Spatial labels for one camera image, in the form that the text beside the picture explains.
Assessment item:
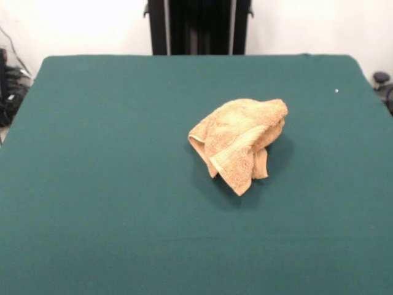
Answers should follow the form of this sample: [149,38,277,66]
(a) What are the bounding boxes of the tan terry towel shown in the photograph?
[187,98,289,197]

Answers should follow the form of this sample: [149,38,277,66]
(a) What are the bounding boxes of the dark green tablecloth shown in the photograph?
[0,53,393,295]

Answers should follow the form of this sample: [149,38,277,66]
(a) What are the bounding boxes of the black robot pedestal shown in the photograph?
[143,0,255,56]

